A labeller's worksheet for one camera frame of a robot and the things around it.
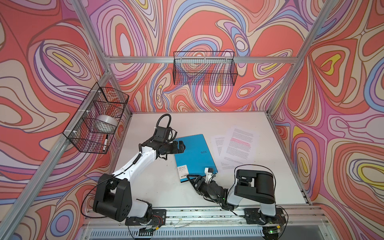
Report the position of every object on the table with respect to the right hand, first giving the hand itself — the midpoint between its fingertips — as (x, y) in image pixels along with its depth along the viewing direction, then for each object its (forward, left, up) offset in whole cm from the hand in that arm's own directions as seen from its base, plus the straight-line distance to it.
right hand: (188, 182), depth 82 cm
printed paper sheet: (+12, -22, -3) cm, 25 cm away
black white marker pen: (+13, +40, +23) cm, 48 cm away
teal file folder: (+16, -5, -2) cm, 17 cm away
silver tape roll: (+19, +39, +31) cm, 53 cm away
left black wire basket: (+40, +49, +28) cm, 69 cm away
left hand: (+18, +4, +10) cm, 21 cm away
